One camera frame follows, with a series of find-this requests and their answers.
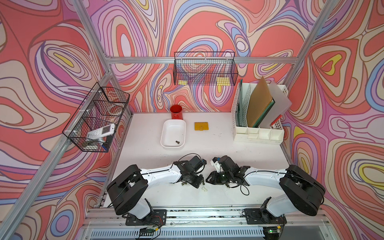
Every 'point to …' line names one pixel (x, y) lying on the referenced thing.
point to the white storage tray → (173, 133)
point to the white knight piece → (204, 189)
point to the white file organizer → (241, 132)
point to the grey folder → (282, 103)
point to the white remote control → (108, 130)
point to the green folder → (240, 104)
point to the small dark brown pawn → (177, 142)
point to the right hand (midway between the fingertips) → (209, 185)
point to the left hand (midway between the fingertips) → (202, 183)
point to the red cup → (176, 112)
